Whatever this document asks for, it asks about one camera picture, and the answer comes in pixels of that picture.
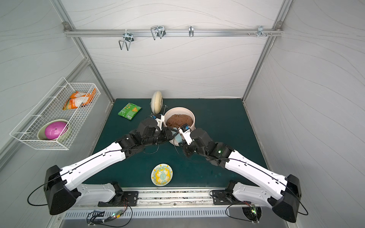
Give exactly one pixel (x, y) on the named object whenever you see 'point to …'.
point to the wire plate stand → (151, 114)
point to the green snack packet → (129, 110)
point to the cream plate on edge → (157, 102)
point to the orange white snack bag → (79, 99)
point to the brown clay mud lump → (178, 120)
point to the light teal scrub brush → (178, 137)
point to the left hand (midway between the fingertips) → (177, 133)
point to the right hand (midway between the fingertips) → (180, 142)
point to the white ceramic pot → (179, 110)
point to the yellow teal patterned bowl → (161, 174)
